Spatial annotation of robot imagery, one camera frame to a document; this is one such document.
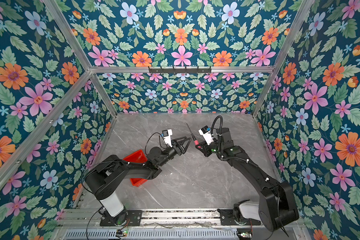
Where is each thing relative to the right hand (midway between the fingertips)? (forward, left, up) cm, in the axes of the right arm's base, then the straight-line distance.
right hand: (198, 143), depth 81 cm
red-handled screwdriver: (0, +1, +2) cm, 3 cm away
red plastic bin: (+1, +38, -17) cm, 41 cm away
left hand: (-1, +4, +8) cm, 9 cm away
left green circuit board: (-38, +39, -20) cm, 58 cm away
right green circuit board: (-40, -21, -19) cm, 49 cm away
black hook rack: (+42, +11, +20) cm, 48 cm away
